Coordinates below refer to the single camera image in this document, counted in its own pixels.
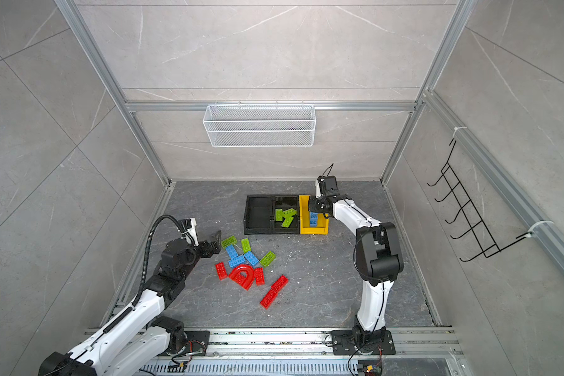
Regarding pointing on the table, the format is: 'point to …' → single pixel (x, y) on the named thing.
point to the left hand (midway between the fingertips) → (207, 228)
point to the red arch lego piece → (244, 275)
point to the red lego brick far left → (222, 271)
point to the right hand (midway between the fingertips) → (312, 201)
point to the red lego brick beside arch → (259, 276)
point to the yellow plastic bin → (305, 228)
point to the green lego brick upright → (246, 245)
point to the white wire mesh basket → (259, 126)
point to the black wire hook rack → (469, 234)
